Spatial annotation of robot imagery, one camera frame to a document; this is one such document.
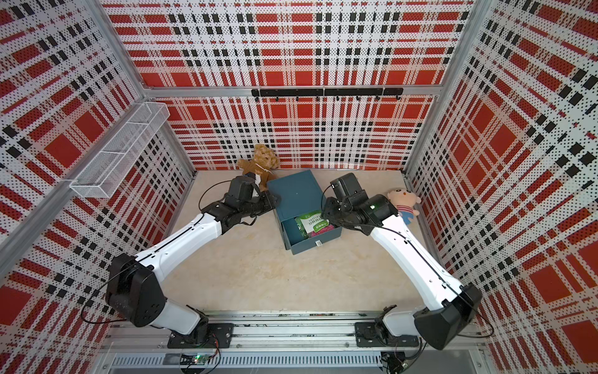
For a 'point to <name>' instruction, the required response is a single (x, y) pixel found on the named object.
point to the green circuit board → (187, 359)
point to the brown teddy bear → (265, 162)
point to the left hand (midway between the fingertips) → (280, 199)
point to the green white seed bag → (311, 222)
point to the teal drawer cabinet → (292, 196)
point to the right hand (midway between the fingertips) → (331, 212)
